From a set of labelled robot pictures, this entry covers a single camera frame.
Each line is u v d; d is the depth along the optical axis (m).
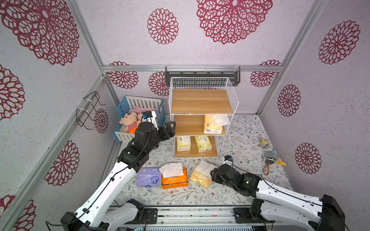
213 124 0.75
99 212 0.38
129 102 1.08
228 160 0.72
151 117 0.60
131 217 0.61
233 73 0.94
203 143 0.96
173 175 0.80
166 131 0.60
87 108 0.76
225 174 0.59
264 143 0.97
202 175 0.83
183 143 0.95
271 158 0.89
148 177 0.81
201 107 0.68
